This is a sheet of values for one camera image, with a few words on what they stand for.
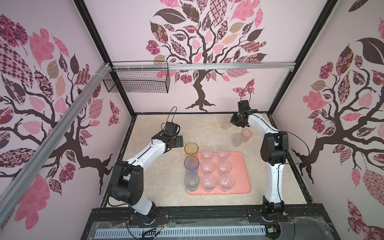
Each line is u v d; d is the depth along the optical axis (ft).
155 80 2.61
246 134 3.36
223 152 3.06
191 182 2.74
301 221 2.38
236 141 3.29
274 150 1.90
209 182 2.72
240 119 2.61
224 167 2.95
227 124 3.28
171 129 2.29
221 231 2.29
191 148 2.85
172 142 2.45
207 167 2.99
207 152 3.02
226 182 2.78
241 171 2.95
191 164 2.79
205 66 3.10
